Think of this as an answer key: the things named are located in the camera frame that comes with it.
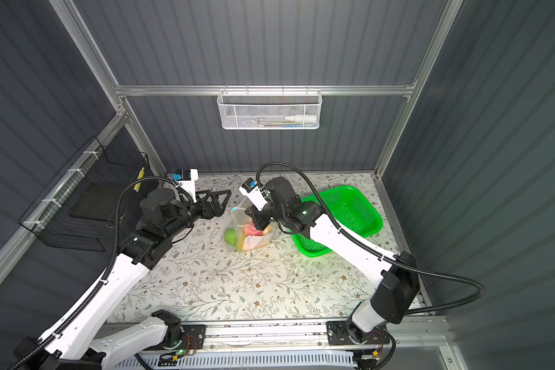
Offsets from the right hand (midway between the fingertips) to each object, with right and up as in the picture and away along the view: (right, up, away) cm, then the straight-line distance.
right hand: (248, 212), depth 73 cm
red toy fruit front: (-1, -8, +13) cm, 15 cm away
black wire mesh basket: (-52, -1, -12) cm, 54 cm away
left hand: (-8, +7, -5) cm, 11 cm away
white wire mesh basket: (+4, +52, +51) cm, 73 cm away
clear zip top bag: (-4, -3, +5) cm, 7 cm away
